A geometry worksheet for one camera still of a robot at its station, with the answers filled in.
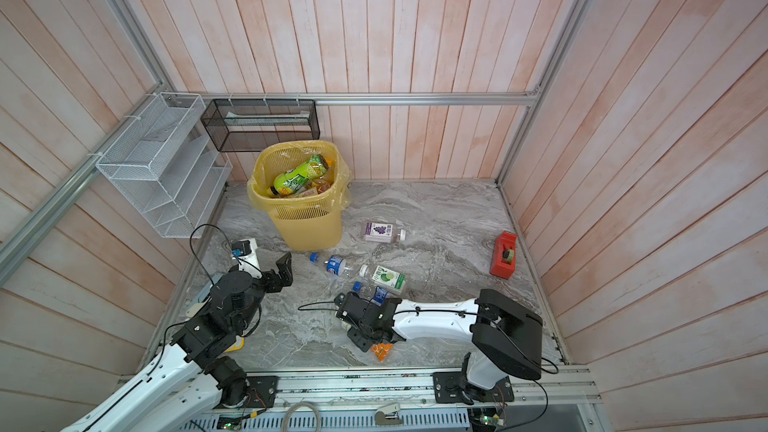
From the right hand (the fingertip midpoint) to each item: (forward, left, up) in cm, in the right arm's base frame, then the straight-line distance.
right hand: (360, 330), depth 83 cm
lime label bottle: (+15, -7, +2) cm, 17 cm away
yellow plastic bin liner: (+26, +10, +28) cm, 39 cm away
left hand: (+11, +22, +19) cm, 31 cm away
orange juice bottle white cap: (-6, -6, +5) cm, 10 cm away
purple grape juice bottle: (+32, -6, +2) cm, 33 cm away
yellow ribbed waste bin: (+25, +16, +12) cm, 32 cm away
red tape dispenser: (+25, -45, +4) cm, 52 cm away
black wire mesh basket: (+62, +48, +25) cm, 82 cm away
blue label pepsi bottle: (+18, +9, +5) cm, 21 cm away
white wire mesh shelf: (+30, +51, +32) cm, 67 cm away
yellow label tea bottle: (+43, +11, +24) cm, 51 cm away
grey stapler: (-20, -8, +1) cm, 21 cm away
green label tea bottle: (+35, +20, +24) cm, 48 cm away
